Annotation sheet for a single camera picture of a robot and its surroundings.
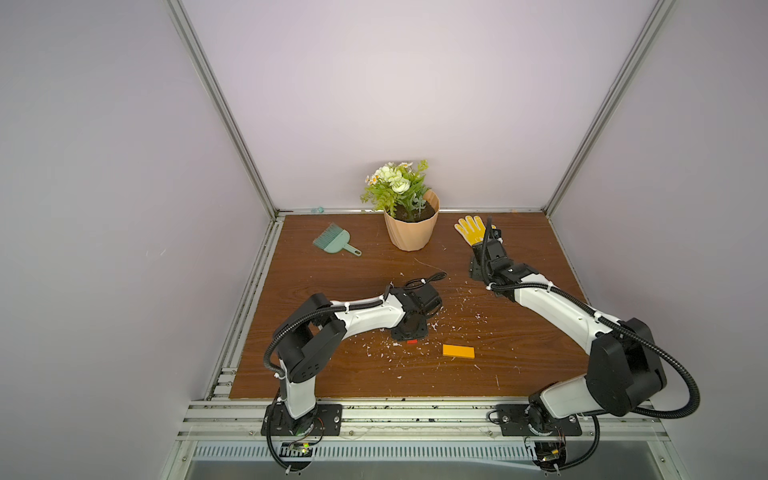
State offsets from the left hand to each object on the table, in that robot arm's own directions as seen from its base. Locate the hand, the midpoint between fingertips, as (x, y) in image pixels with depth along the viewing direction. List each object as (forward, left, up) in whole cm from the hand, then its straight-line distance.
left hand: (422, 335), depth 87 cm
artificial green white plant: (+33, +8, +29) cm, 44 cm away
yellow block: (-4, -10, -2) cm, 11 cm away
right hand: (+18, -19, +14) cm, 30 cm away
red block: (-3, +3, +2) cm, 5 cm away
